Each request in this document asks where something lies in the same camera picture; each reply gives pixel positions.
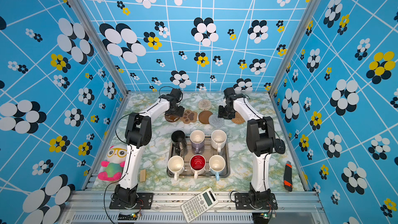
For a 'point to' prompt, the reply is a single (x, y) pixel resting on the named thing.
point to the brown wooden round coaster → (203, 116)
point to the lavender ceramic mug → (197, 138)
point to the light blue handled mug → (217, 163)
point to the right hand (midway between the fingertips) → (223, 115)
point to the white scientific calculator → (199, 204)
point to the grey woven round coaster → (215, 121)
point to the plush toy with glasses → (111, 169)
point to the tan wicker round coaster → (238, 119)
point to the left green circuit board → (133, 215)
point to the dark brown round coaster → (171, 118)
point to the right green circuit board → (266, 215)
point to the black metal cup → (178, 137)
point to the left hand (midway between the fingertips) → (179, 111)
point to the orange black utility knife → (287, 176)
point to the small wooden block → (143, 175)
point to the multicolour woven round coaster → (204, 104)
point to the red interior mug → (197, 163)
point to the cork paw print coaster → (189, 116)
